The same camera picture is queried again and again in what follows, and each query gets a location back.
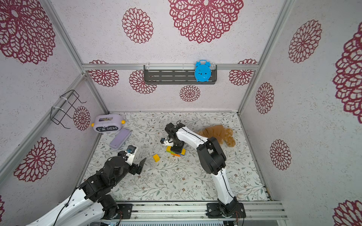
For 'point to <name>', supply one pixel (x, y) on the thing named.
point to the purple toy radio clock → (108, 123)
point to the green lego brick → (170, 151)
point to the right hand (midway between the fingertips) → (177, 147)
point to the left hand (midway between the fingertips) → (137, 156)
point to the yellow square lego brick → (156, 157)
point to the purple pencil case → (119, 138)
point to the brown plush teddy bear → (224, 134)
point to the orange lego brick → (176, 155)
